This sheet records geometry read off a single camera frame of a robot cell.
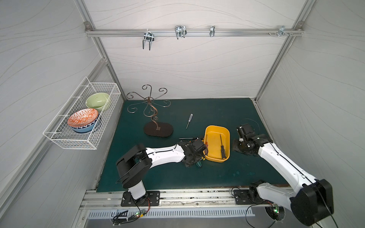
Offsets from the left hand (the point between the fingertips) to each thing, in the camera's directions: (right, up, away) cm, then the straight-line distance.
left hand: (199, 160), depth 84 cm
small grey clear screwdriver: (-5, +24, +24) cm, 34 cm away
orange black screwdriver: (-5, +11, +12) cm, 17 cm away
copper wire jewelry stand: (-31, +17, +17) cm, 39 cm away
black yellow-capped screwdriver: (+16, +3, +4) cm, 16 cm away
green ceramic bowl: (-54, +35, -11) cm, 65 cm away
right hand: (+22, +9, -1) cm, 24 cm away
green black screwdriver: (0, -2, 0) cm, 2 cm away
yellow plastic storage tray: (+10, +10, +14) cm, 20 cm away
